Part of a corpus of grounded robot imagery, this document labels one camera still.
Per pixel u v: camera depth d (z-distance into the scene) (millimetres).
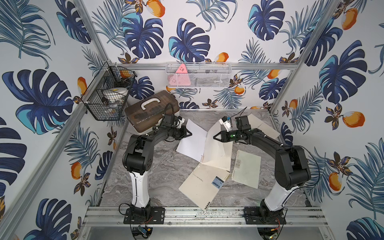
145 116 917
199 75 940
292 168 482
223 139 821
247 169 910
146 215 662
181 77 894
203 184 839
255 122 1143
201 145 983
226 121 835
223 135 817
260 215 708
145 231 729
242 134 705
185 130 900
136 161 543
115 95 799
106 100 837
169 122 817
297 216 758
